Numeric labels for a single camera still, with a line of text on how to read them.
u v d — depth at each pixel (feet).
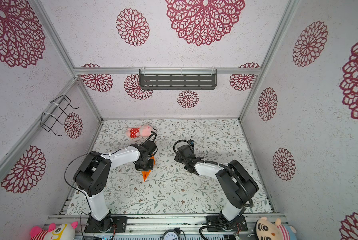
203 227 2.16
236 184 1.52
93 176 1.62
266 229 2.15
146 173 3.02
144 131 3.44
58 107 2.59
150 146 2.57
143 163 2.55
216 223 2.40
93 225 2.39
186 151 2.35
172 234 2.26
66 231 2.18
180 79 3.04
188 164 2.28
